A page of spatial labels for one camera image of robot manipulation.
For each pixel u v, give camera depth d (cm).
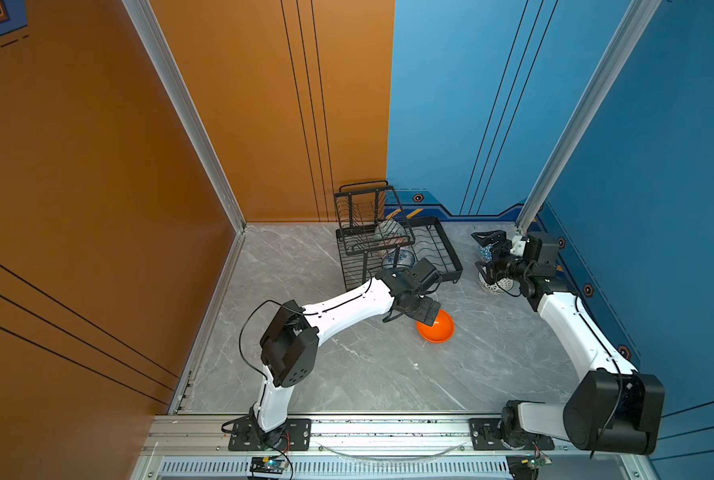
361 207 100
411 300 61
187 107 85
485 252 71
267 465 70
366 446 72
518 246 74
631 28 71
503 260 72
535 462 70
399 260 86
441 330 87
